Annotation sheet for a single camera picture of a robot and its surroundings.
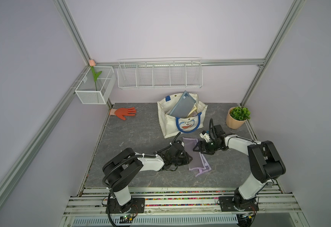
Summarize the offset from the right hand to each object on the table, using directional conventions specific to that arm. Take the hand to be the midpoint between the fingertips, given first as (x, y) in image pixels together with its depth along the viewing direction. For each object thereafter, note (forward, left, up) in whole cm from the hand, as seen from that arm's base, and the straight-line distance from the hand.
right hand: (197, 150), depth 92 cm
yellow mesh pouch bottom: (+25, +2, +12) cm, 28 cm away
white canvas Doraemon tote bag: (+12, +17, +12) cm, 24 cm away
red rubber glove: (+35, +58, -1) cm, 68 cm away
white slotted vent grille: (-37, -10, -3) cm, 39 cm away
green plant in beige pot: (+20, -28, +10) cm, 36 cm away
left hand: (-8, +4, +2) cm, 9 cm away
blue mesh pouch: (+24, +8, +17) cm, 30 cm away
